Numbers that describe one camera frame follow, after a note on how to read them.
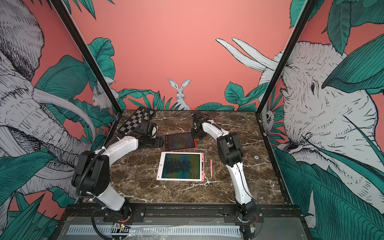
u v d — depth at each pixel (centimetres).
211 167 90
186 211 77
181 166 91
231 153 61
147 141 71
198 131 80
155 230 70
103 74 100
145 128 73
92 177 45
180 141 102
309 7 69
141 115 115
